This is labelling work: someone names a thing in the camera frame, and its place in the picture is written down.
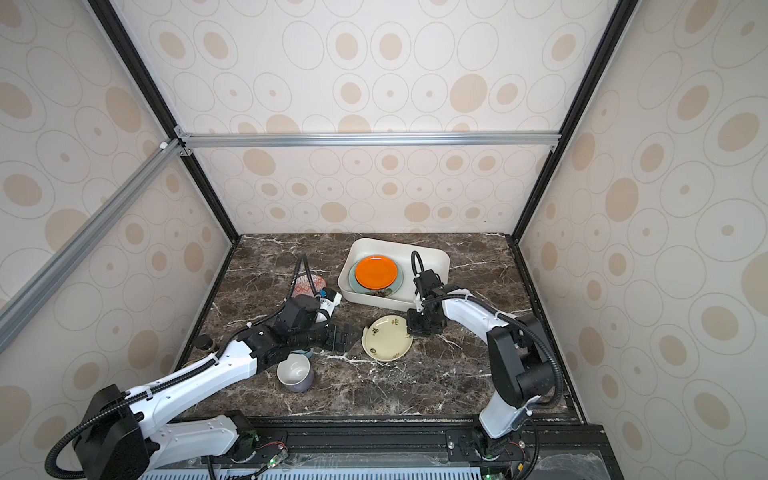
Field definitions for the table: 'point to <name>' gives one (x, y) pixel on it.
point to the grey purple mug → (295, 373)
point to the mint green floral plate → (383, 292)
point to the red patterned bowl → (303, 287)
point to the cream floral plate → (386, 338)
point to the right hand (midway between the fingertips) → (412, 331)
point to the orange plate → (376, 272)
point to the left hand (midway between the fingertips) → (358, 330)
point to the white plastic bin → (404, 299)
